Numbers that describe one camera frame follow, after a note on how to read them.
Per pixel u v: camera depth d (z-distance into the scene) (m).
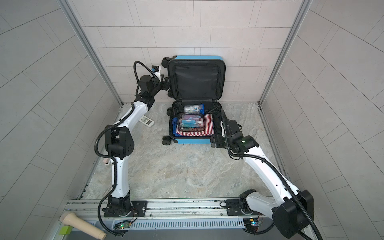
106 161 0.83
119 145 0.57
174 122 0.96
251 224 0.68
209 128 0.94
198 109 1.03
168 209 0.72
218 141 0.68
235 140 0.57
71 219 0.65
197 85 0.99
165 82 0.81
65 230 0.64
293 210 0.37
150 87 0.72
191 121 0.98
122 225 0.65
